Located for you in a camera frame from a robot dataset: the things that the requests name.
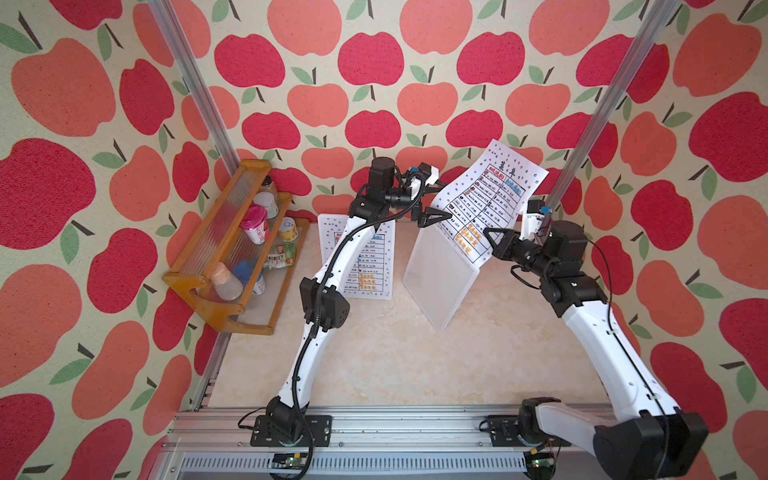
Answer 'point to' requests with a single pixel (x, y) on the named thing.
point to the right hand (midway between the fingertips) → (488, 236)
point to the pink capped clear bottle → (227, 286)
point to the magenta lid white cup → (254, 225)
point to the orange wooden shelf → (240, 257)
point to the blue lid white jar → (243, 270)
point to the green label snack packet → (281, 256)
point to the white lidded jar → (267, 200)
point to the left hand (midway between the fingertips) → (451, 207)
